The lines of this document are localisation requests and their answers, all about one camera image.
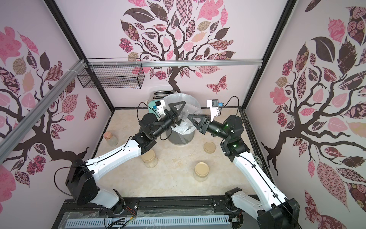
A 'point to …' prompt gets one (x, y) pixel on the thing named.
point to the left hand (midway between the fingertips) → (187, 109)
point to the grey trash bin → (181, 134)
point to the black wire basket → (116, 73)
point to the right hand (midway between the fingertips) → (190, 116)
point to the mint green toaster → (157, 95)
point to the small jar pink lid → (112, 140)
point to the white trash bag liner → (177, 97)
